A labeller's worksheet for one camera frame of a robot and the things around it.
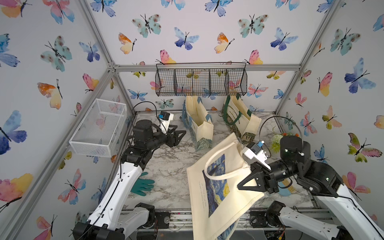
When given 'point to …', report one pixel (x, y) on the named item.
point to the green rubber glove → (141, 185)
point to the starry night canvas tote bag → (217, 203)
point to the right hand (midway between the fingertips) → (242, 188)
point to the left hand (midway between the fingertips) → (181, 128)
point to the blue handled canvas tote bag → (195, 118)
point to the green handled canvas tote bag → (237, 115)
